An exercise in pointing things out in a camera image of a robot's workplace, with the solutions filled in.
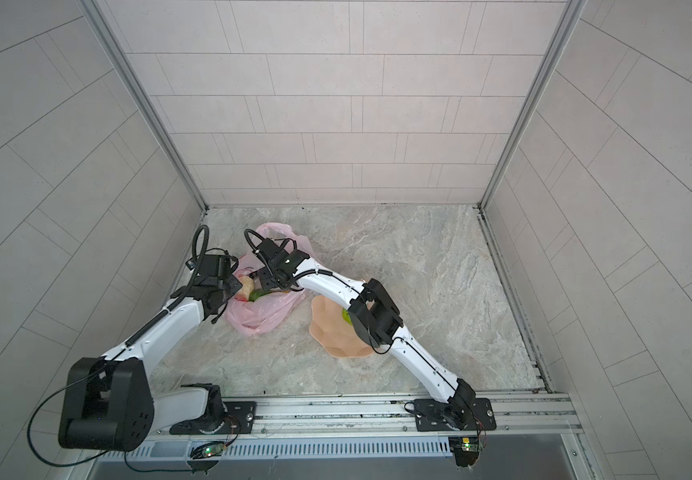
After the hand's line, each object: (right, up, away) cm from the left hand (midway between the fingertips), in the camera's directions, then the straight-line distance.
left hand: (238, 277), depth 88 cm
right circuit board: (+61, -37, -20) cm, 74 cm away
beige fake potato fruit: (+3, -3, -1) cm, 4 cm away
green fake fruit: (+6, -4, -1) cm, 8 cm away
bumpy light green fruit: (+33, -11, -4) cm, 35 cm away
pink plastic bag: (+10, -9, -9) cm, 16 cm away
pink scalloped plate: (+28, -15, -3) cm, 32 cm away
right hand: (+8, -2, +4) cm, 9 cm away
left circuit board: (+4, -34, -24) cm, 42 cm away
